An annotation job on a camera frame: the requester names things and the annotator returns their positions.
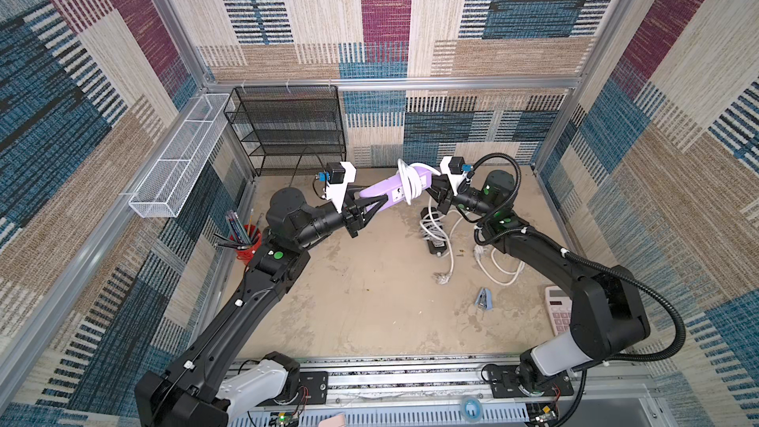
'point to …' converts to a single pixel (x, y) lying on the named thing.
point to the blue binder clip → (484, 298)
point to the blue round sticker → (471, 409)
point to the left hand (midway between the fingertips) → (382, 194)
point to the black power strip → (434, 247)
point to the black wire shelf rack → (277, 121)
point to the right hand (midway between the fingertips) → (424, 180)
